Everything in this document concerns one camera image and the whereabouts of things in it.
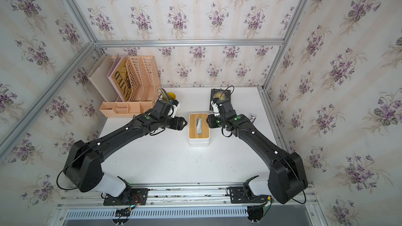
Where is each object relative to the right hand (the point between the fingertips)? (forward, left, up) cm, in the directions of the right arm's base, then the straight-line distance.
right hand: (211, 119), depth 83 cm
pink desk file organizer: (+38, +55, -7) cm, 68 cm away
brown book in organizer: (+24, +56, +5) cm, 61 cm away
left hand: (-1, +15, -1) cm, 15 cm away
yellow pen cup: (+22, +26, -5) cm, 34 cm away
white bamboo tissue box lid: (-5, +10, -5) cm, 13 cm away
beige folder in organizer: (+22, +65, +13) cm, 70 cm away
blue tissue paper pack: (0, +7, -7) cm, 10 cm away
